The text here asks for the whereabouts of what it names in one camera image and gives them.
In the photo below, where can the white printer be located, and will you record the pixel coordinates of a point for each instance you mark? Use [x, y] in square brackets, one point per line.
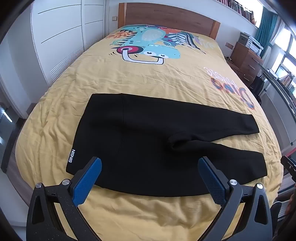
[252, 44]

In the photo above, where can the row of books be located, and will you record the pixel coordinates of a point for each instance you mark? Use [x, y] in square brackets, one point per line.
[240, 8]

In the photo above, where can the white wardrobe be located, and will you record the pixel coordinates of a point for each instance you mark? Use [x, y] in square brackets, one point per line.
[62, 27]

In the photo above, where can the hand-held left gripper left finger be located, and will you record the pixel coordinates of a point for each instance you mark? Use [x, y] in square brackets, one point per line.
[89, 178]

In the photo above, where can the black bag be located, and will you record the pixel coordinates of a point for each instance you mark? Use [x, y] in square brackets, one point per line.
[259, 85]

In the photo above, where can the teal curtain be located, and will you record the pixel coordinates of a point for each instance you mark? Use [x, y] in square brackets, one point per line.
[266, 30]

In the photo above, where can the yellow printed blanket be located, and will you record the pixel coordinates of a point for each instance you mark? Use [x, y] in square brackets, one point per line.
[161, 78]

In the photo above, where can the wall socket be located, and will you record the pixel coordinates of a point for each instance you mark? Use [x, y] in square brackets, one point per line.
[229, 45]

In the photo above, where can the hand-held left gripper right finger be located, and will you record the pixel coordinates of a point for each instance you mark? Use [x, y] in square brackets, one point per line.
[211, 183]

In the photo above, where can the wooden dresser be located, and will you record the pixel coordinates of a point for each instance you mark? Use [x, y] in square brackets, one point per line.
[246, 62]

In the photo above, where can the black pants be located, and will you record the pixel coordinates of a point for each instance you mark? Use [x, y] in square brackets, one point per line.
[138, 139]

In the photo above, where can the window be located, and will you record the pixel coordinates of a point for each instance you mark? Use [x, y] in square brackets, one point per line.
[285, 46]

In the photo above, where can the wooden bed headboard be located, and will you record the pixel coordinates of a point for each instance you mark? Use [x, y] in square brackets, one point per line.
[166, 15]

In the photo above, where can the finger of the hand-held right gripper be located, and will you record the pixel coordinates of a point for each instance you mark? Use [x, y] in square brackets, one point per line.
[289, 163]

